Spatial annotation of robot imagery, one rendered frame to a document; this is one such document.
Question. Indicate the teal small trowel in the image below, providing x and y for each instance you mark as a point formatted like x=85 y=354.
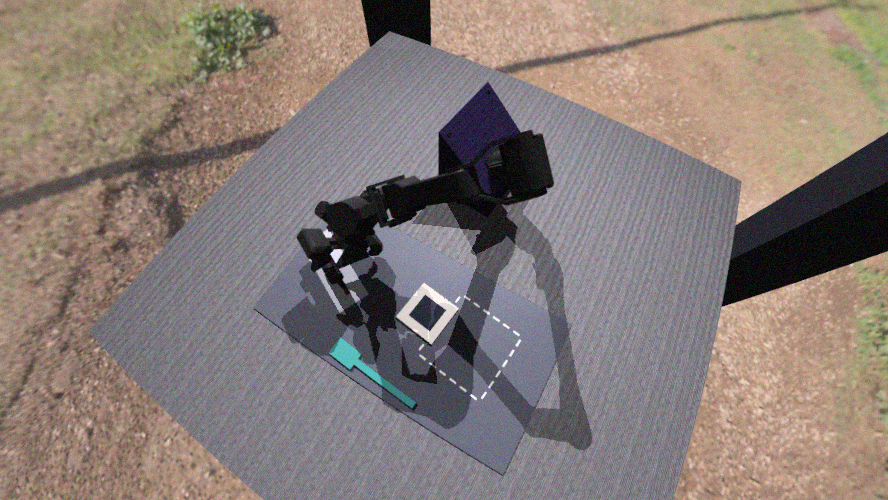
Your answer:
x=349 y=356

